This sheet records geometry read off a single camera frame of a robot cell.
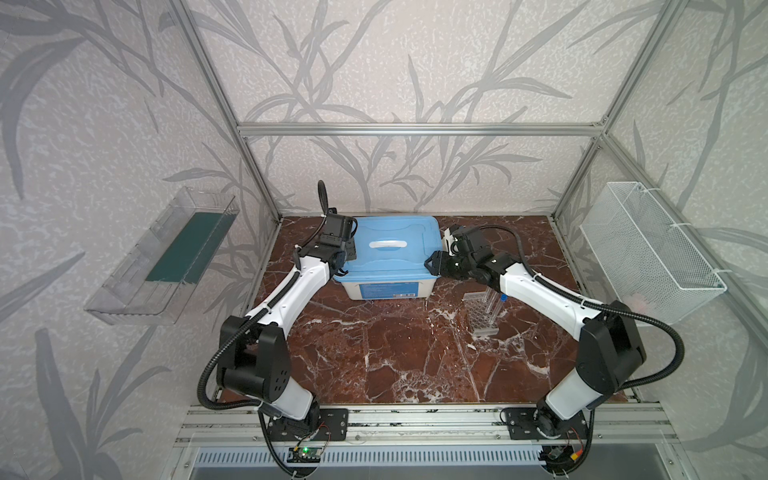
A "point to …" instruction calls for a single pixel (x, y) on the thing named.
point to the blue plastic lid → (393, 249)
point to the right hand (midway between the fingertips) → (431, 257)
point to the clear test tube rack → (483, 310)
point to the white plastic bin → (370, 291)
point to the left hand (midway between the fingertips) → (347, 236)
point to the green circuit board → (304, 455)
